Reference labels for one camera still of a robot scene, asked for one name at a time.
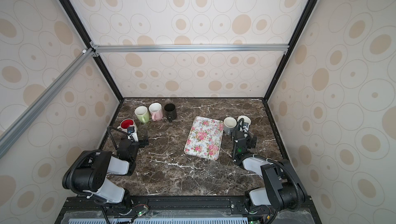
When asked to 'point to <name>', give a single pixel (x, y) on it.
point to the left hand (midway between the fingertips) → (142, 128)
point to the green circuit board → (145, 210)
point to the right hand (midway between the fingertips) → (246, 131)
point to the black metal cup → (170, 111)
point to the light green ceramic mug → (142, 114)
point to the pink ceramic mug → (155, 109)
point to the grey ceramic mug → (229, 125)
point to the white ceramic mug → (126, 123)
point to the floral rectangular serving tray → (205, 139)
